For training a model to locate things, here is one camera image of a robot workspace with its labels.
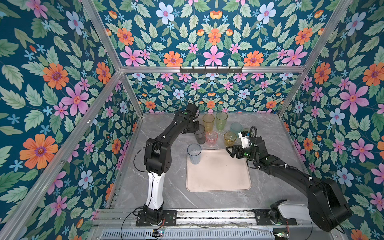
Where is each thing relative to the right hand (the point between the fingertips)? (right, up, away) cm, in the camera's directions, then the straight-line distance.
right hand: (231, 146), depth 85 cm
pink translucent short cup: (-11, +5, +10) cm, 16 cm away
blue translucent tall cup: (-22, -3, +3) cm, 22 cm away
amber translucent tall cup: (-13, +16, +14) cm, 25 cm away
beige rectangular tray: (-7, -16, +6) cm, 19 cm away
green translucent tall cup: (-4, +17, +14) cm, 23 cm away
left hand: (-20, +12, +8) cm, 25 cm away
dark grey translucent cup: (-18, +7, +7) cm, 21 cm away
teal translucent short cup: (+7, +11, +16) cm, 20 cm away
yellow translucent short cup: (+2, +3, +18) cm, 19 cm away
